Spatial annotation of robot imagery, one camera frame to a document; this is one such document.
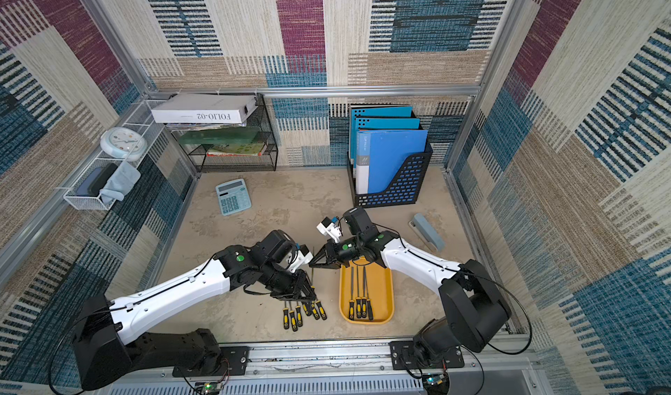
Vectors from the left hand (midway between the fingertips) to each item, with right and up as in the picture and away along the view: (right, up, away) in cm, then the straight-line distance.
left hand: (315, 297), depth 70 cm
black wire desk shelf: (-34, +45, +31) cm, 65 cm away
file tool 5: (-1, +1, 0) cm, 1 cm away
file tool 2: (+12, -6, +13) cm, 19 cm away
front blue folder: (+21, +41, +22) cm, 51 cm away
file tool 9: (+1, -9, +11) cm, 14 cm away
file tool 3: (+14, -6, +13) cm, 20 cm away
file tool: (+10, -7, +13) cm, 18 cm away
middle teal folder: (+19, +53, +26) cm, 62 cm away
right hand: (-2, +8, +5) cm, 9 cm away
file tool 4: (+16, -7, +13) cm, 21 cm away
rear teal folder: (+20, +58, +31) cm, 69 cm away
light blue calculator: (-37, +26, +38) cm, 59 cm away
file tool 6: (-8, -10, +11) cm, 17 cm away
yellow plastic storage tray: (+20, -4, +18) cm, 27 cm away
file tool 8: (-1, -9, +11) cm, 14 cm away
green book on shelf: (-35, +49, +30) cm, 67 cm away
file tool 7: (-6, -10, +11) cm, 16 cm away
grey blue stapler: (+38, +14, +24) cm, 47 cm away
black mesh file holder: (+31, +28, +32) cm, 53 cm away
